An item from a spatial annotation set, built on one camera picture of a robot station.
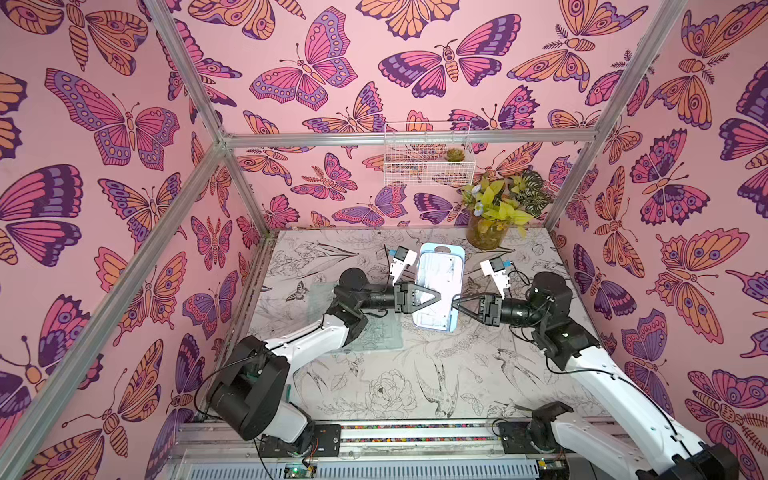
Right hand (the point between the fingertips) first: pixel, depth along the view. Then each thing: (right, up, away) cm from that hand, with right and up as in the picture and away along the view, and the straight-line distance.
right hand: (457, 304), depth 66 cm
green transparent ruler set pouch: (-17, -13, +26) cm, 34 cm away
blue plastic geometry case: (-4, +8, +1) cm, 9 cm away
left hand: (-4, +1, -1) cm, 4 cm away
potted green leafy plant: (+20, +27, +35) cm, 49 cm away
